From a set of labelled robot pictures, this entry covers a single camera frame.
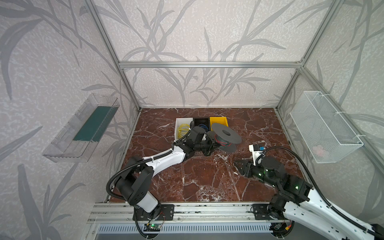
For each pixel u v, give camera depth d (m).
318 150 0.73
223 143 0.82
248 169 0.61
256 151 0.63
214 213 0.75
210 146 0.74
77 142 0.63
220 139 0.81
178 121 1.05
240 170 0.64
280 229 0.74
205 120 1.08
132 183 0.44
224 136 0.83
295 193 0.49
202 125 1.03
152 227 0.71
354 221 0.43
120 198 0.47
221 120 1.05
